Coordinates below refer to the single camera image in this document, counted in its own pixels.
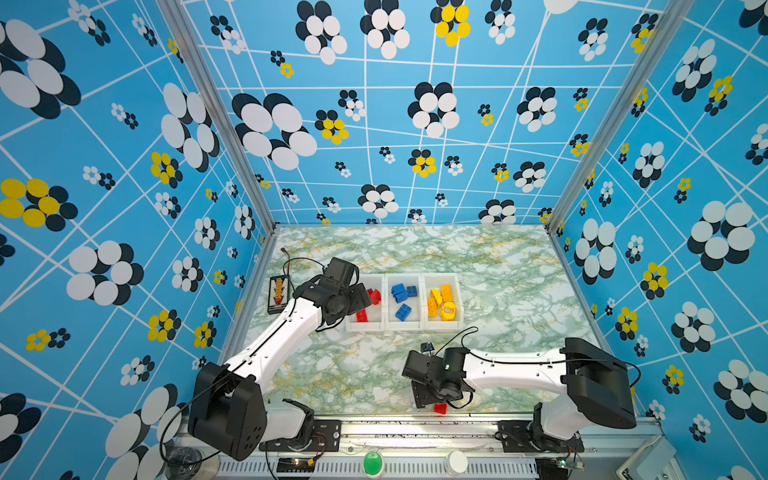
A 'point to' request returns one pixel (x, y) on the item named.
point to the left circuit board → (295, 465)
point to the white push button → (456, 463)
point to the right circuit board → (550, 468)
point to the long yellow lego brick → (437, 296)
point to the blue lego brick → (403, 312)
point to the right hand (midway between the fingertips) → (426, 398)
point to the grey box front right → (653, 459)
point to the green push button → (372, 463)
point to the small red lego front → (441, 408)
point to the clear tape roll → (188, 463)
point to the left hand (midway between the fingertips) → (359, 302)
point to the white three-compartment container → (410, 302)
